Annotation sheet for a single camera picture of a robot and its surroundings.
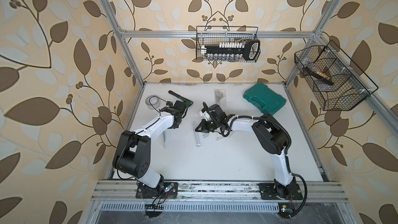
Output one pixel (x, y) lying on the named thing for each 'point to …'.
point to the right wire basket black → (336, 87)
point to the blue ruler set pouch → (164, 135)
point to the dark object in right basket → (328, 82)
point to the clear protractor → (205, 135)
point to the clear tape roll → (153, 101)
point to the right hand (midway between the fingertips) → (195, 129)
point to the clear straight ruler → (196, 135)
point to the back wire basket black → (201, 41)
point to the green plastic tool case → (265, 98)
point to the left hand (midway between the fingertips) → (164, 122)
